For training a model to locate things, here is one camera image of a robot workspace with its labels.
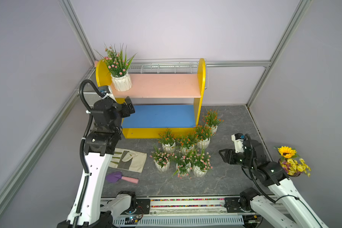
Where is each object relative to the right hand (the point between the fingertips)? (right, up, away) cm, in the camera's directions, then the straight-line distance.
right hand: (224, 150), depth 74 cm
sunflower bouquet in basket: (+26, -5, -12) cm, 29 cm away
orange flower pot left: (-31, +5, +10) cm, 33 cm away
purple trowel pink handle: (-63, -18, +9) cm, 66 cm away
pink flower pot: (-33, -5, +1) cm, 34 cm away
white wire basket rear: (-31, +52, +20) cm, 64 cm away
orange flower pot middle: (-19, +3, +8) cm, 21 cm away
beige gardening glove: (-56, -10, +16) cm, 59 cm away
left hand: (-50, +24, -12) cm, 57 cm away
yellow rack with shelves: (-33, +27, +42) cm, 60 cm away
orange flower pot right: (-10, +7, +11) cm, 16 cm away
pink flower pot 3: (-12, -7, -1) cm, 14 cm away
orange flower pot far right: (-2, +17, +19) cm, 26 cm away
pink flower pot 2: (-21, -10, +4) cm, 24 cm away
